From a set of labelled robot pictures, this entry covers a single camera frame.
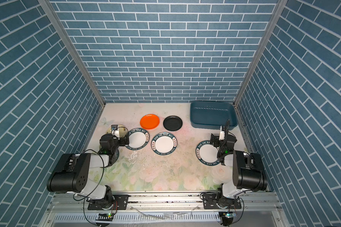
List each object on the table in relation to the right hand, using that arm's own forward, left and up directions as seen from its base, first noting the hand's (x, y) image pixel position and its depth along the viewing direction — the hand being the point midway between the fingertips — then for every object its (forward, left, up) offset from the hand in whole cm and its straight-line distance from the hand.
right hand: (220, 134), depth 95 cm
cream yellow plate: (0, +69, -4) cm, 69 cm away
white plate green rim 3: (-12, +9, -6) cm, 16 cm away
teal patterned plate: (-26, +60, +10) cm, 67 cm away
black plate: (+12, +34, -6) cm, 37 cm away
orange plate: (+11, +52, -5) cm, 54 cm away
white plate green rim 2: (-7, +38, -5) cm, 39 cm away
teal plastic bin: (+24, +3, -7) cm, 25 cm away
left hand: (-5, +65, +2) cm, 65 cm away
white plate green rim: (-4, +57, -5) cm, 57 cm away
